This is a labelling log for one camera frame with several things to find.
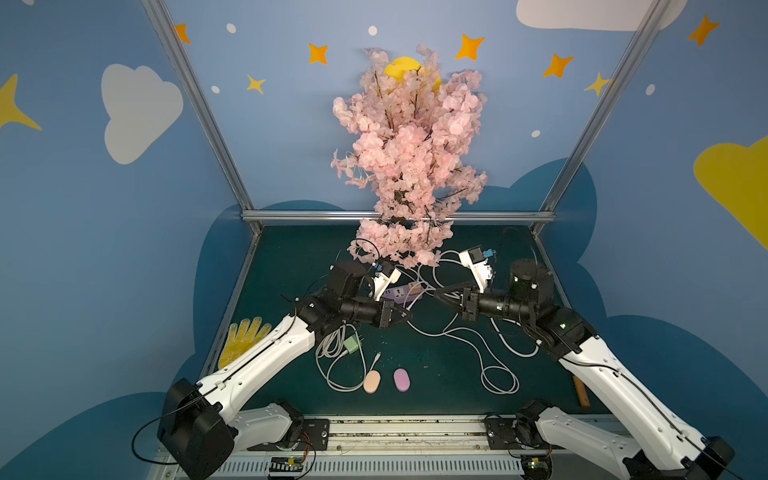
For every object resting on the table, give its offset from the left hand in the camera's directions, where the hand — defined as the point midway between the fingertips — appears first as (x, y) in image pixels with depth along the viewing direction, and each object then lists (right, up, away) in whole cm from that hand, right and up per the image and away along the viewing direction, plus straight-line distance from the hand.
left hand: (413, 312), depth 70 cm
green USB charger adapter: (-17, -13, +18) cm, 28 cm away
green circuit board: (-31, -38, +3) cm, 49 cm away
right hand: (+6, +6, -5) cm, 10 cm away
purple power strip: (-1, 0, +29) cm, 29 cm away
